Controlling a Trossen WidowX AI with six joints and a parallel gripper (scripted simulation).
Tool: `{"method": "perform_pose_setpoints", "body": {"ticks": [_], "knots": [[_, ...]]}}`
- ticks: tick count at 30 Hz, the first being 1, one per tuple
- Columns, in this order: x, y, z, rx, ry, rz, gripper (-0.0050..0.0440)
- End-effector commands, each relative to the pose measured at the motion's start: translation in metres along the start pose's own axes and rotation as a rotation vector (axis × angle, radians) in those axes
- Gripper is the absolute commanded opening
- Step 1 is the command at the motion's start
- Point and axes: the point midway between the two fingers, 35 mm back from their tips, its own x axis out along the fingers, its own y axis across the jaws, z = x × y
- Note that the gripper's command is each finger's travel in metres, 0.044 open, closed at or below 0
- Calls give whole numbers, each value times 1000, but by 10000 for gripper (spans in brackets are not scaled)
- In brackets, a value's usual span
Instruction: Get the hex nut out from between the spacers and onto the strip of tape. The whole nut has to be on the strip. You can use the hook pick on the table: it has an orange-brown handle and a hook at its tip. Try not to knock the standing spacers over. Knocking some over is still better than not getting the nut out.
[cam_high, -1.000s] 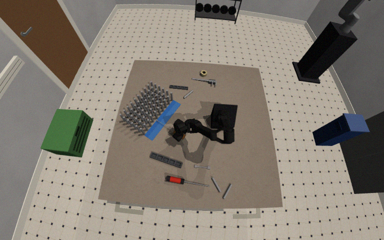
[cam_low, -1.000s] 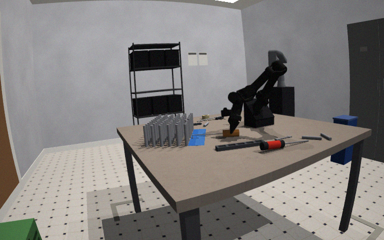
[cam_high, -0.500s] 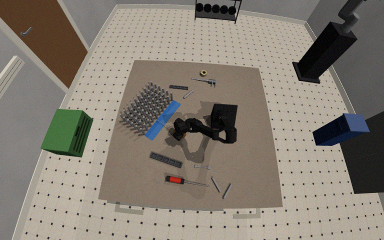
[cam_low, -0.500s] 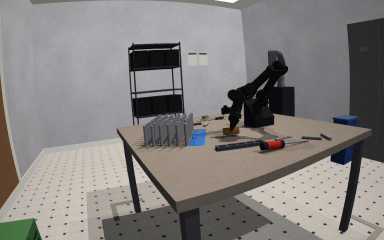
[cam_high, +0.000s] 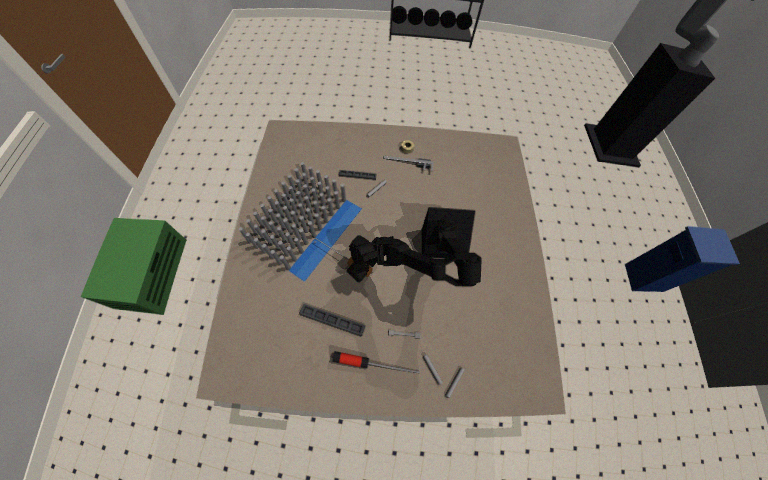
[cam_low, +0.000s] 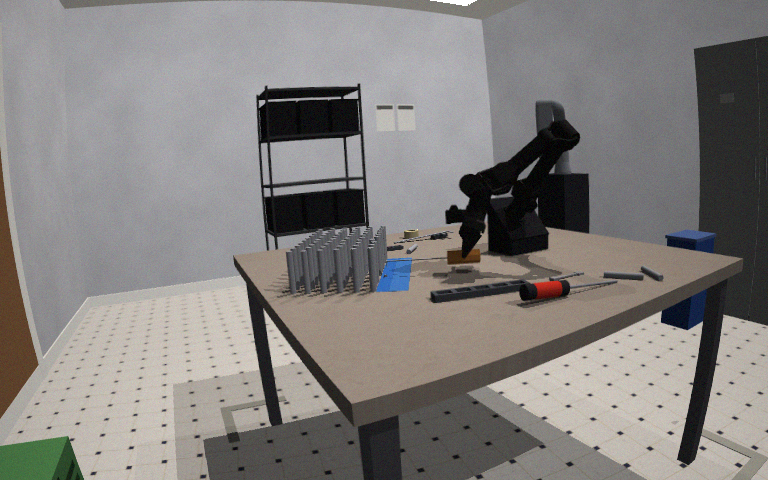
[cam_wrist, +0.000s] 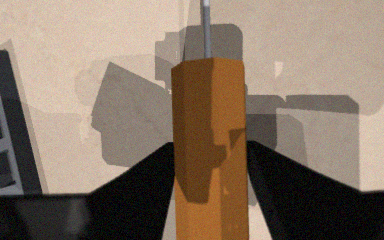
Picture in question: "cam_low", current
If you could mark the orange-brown tool handle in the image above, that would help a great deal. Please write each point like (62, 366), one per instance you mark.
(455, 257)

